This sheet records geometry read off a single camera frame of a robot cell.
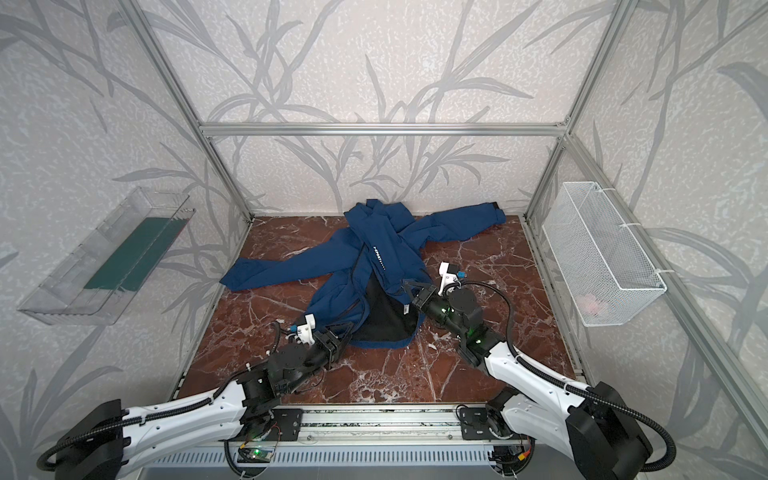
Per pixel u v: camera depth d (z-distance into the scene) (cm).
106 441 45
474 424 73
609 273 60
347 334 71
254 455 71
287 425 73
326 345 68
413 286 75
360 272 99
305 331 74
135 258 62
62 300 59
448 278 72
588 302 72
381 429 74
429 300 67
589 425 40
